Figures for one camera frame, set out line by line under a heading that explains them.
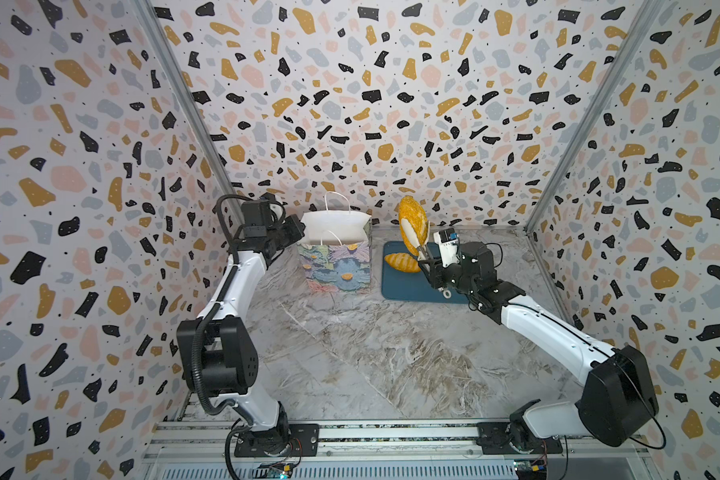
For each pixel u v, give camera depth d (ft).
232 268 1.78
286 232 2.49
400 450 2.40
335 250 2.70
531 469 2.35
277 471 2.30
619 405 1.38
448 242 2.33
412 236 2.66
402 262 3.48
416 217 2.71
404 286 3.44
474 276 2.05
